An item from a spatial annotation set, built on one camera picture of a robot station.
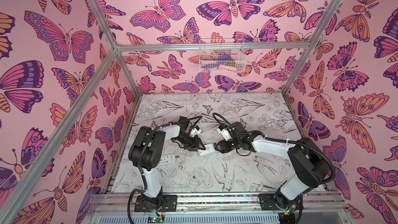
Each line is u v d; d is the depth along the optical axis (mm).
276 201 660
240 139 704
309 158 506
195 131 897
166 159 876
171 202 738
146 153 503
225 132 821
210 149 880
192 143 821
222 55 965
